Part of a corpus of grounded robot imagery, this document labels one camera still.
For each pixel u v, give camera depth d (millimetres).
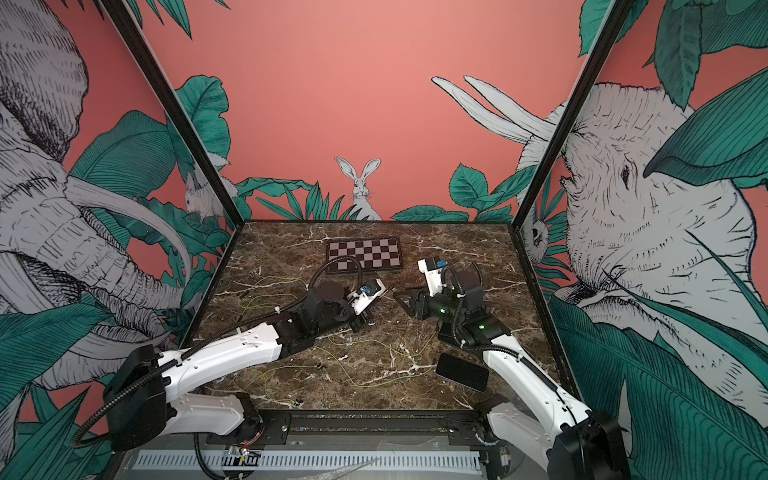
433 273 685
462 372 850
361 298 640
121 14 696
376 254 1076
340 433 749
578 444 384
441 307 663
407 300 743
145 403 396
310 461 701
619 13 688
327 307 576
